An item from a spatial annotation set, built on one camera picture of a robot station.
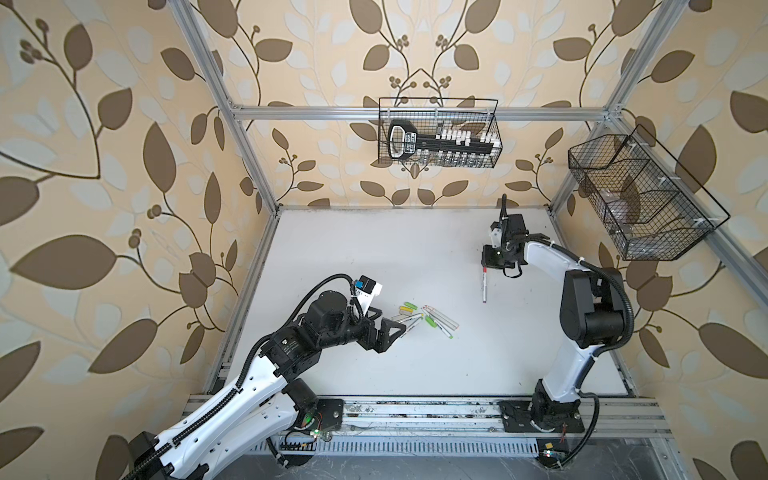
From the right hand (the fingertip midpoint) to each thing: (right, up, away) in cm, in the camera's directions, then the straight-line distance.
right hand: (487, 263), depth 98 cm
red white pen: (-2, -8, -2) cm, 8 cm away
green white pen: (-16, -19, -9) cm, 27 cm away
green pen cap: (-20, -17, -8) cm, 27 cm away
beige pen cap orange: (-30, -17, -7) cm, 35 cm away
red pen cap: (-1, -2, -1) cm, 3 cm away
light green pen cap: (-25, -13, -4) cm, 28 cm away
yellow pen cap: (-28, -14, -4) cm, 31 cm away
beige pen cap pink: (-28, -16, -6) cm, 33 cm away
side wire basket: (+33, +16, -25) cm, 44 cm away
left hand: (-30, -11, -29) cm, 44 cm away
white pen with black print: (-26, -16, -7) cm, 31 cm away
